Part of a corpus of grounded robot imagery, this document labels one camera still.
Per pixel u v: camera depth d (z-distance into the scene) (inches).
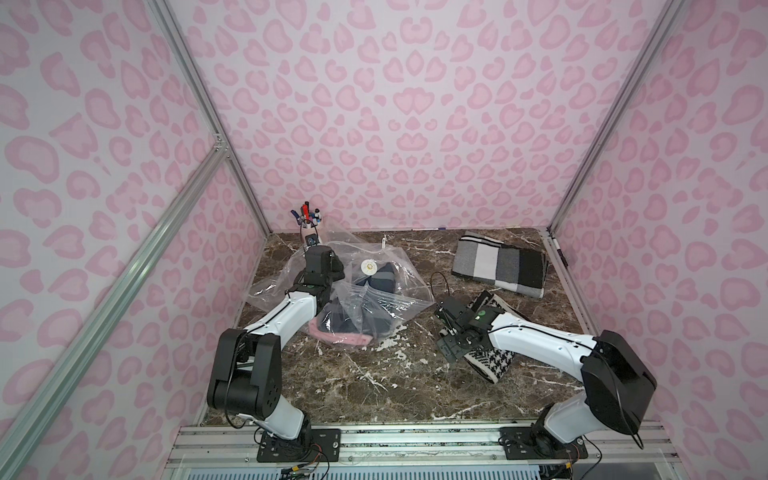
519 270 41.2
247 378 17.6
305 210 41.1
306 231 44.1
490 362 32.3
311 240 31.0
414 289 35.5
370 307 31.5
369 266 37.0
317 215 42.8
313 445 28.3
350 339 34.5
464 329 24.3
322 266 27.3
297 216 41.2
